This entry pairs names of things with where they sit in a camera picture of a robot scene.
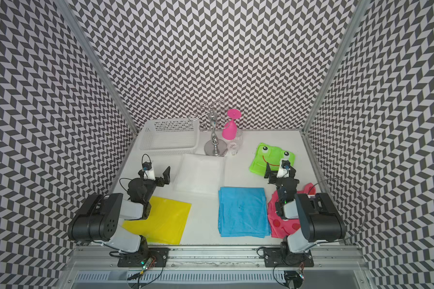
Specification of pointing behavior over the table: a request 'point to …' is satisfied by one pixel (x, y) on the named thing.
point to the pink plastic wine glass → (229, 129)
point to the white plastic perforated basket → (171, 136)
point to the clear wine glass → (233, 145)
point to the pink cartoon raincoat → (281, 227)
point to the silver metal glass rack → (213, 117)
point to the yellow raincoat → (165, 223)
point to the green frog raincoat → (266, 154)
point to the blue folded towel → (243, 212)
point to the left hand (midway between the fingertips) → (161, 167)
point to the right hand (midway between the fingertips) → (276, 165)
